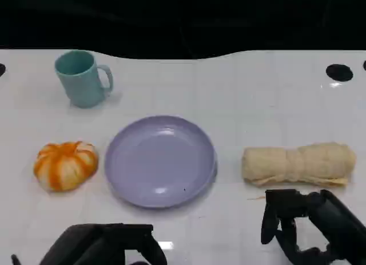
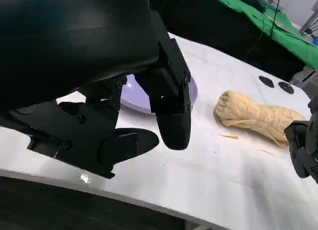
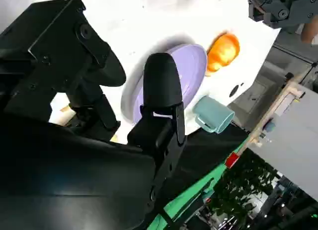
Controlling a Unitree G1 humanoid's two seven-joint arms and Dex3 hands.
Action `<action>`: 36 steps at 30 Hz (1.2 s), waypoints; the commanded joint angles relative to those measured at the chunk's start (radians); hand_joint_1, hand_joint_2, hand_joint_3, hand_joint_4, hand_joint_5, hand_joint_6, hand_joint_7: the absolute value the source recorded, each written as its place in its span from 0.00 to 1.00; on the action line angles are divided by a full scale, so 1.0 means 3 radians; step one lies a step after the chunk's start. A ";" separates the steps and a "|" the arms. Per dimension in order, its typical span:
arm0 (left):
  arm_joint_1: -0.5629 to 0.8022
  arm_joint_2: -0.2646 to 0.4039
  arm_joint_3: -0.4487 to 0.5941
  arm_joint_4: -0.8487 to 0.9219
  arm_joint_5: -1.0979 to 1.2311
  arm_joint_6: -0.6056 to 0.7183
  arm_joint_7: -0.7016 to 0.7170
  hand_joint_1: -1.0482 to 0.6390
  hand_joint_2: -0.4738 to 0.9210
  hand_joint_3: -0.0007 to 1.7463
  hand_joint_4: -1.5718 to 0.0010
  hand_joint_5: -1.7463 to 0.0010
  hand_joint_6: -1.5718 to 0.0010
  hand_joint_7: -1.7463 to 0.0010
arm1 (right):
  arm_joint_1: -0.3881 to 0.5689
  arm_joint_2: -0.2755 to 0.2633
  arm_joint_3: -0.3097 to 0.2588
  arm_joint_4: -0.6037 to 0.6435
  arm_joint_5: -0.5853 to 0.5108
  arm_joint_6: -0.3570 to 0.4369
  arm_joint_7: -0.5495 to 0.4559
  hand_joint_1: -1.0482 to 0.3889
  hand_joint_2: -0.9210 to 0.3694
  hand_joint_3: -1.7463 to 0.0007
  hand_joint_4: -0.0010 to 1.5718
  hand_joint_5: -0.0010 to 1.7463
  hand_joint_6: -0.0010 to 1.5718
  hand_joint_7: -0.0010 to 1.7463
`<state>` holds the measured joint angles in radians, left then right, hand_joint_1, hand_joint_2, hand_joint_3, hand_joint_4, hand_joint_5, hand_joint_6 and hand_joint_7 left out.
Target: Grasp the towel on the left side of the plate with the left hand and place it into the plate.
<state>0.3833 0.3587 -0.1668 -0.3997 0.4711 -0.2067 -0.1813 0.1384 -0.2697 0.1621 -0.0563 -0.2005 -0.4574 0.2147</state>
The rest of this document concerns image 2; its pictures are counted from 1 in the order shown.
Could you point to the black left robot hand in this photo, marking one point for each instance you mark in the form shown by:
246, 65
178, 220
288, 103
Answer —
74, 53

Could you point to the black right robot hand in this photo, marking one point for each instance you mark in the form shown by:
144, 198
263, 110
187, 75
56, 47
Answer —
305, 150

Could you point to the green cloth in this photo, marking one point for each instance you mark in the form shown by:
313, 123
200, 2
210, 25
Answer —
248, 6

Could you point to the lilac plate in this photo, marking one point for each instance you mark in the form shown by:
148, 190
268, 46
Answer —
134, 96

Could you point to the grey metal stand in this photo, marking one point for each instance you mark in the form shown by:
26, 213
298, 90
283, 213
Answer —
310, 23

